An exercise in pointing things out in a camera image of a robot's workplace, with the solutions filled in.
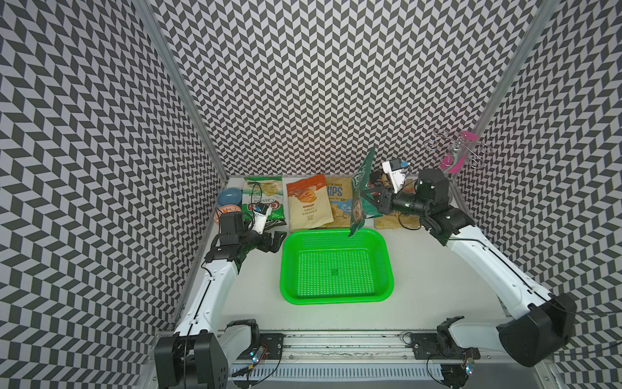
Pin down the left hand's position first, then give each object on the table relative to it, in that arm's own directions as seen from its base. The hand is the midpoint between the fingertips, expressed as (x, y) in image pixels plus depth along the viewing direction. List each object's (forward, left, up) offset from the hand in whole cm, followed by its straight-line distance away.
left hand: (272, 230), depth 82 cm
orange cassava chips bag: (+21, -11, -11) cm, 27 cm away
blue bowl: (+25, +24, -11) cm, 36 cm away
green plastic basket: (-7, -21, -14) cm, 26 cm away
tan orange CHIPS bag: (+14, -48, -14) cm, 52 cm away
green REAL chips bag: (-2, -29, +15) cm, 33 cm away
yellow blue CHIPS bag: (+27, -25, -12) cm, 38 cm away
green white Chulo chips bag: (+27, +11, -11) cm, 31 cm away
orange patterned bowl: (+17, +24, -11) cm, 32 cm away
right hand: (+1, -29, +17) cm, 34 cm away
